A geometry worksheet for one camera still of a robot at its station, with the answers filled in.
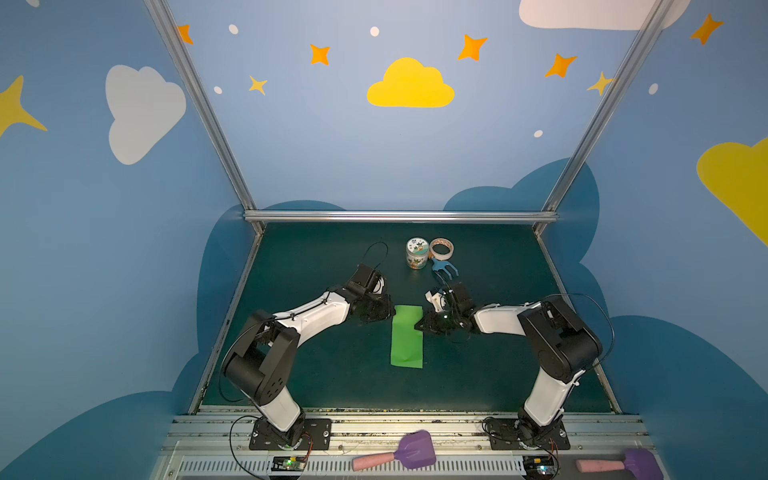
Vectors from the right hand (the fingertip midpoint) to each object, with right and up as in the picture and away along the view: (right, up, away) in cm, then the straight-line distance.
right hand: (416, 326), depth 94 cm
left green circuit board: (-34, -28, -22) cm, 49 cm away
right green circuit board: (+28, -29, -23) cm, 46 cm away
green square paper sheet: (-3, -6, -3) cm, 7 cm away
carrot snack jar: (+1, +23, +10) cm, 26 cm away
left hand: (-6, +5, -6) cm, 10 cm away
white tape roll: (+12, +28, +21) cm, 37 cm away
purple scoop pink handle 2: (+39, -27, -25) cm, 53 cm away
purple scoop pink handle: (-2, -25, -22) cm, 34 cm away
